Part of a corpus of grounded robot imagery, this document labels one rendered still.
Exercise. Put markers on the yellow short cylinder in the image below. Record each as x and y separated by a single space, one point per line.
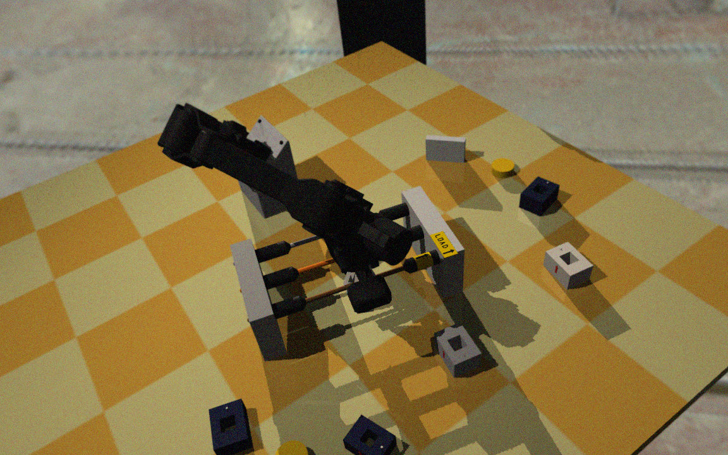
292 447
502 168

